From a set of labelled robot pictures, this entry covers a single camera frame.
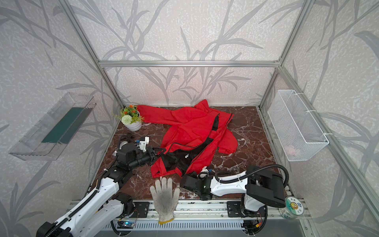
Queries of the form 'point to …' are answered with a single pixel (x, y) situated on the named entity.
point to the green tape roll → (293, 208)
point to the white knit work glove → (165, 200)
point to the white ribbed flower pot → (134, 126)
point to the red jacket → (192, 137)
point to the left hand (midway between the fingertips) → (167, 146)
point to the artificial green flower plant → (129, 115)
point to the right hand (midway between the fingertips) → (185, 173)
